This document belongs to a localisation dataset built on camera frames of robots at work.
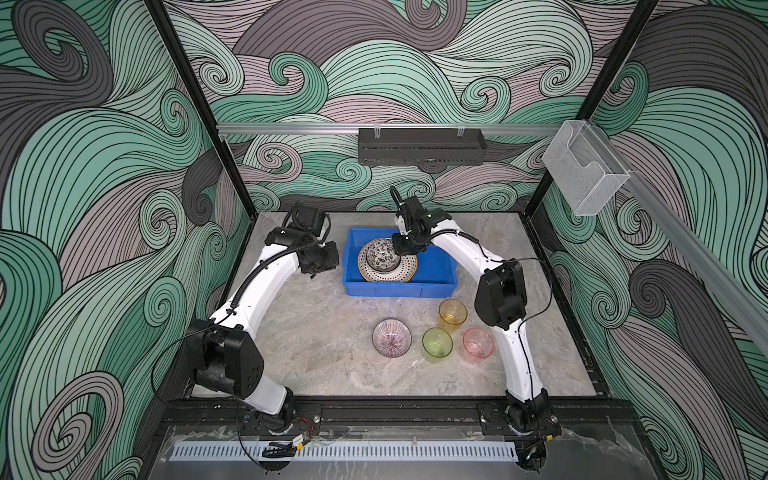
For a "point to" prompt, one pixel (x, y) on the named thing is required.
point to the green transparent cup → (436, 344)
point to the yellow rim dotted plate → (406, 267)
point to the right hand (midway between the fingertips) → (397, 249)
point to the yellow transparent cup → (452, 313)
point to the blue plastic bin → (434, 276)
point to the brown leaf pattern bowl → (381, 255)
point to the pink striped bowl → (391, 337)
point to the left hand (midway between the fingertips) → (335, 259)
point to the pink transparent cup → (477, 345)
